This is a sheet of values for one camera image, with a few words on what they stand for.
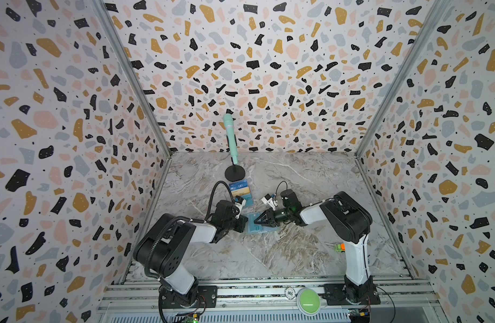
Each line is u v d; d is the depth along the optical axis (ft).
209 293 2.42
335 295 2.43
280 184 2.95
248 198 3.20
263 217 2.94
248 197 3.20
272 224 2.80
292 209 2.68
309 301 2.35
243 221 2.74
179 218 1.64
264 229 2.96
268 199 3.02
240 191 3.27
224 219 2.45
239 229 2.74
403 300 2.42
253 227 2.96
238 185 3.24
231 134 2.92
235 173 3.60
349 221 1.81
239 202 2.79
